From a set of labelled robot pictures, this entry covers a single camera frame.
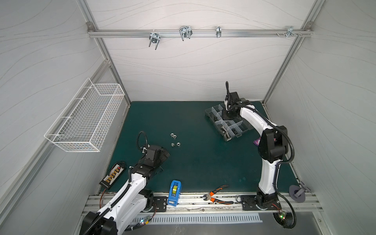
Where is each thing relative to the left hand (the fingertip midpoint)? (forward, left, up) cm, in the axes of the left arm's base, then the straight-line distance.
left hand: (165, 151), depth 86 cm
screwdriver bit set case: (-14, +29, -4) cm, 32 cm away
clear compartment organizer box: (+19, -41, -2) cm, 45 cm away
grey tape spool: (-17, -72, -6) cm, 75 cm away
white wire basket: (+1, +36, +25) cm, 44 cm away
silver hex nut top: (+15, -2, -5) cm, 16 cm away
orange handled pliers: (-23, -26, -6) cm, 35 cm away
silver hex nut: (+13, -4, -5) cm, 15 cm away
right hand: (+26, -40, +7) cm, 48 cm away
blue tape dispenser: (-22, -8, -2) cm, 24 cm away
